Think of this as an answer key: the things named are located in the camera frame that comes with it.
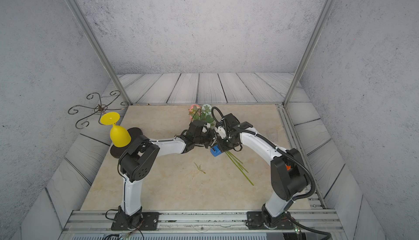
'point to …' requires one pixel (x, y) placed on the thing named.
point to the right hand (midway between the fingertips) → (221, 147)
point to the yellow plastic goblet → (119, 134)
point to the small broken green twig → (199, 168)
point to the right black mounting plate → (256, 220)
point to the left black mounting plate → (123, 221)
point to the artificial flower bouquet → (203, 113)
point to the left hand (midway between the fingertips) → (227, 138)
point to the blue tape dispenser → (215, 150)
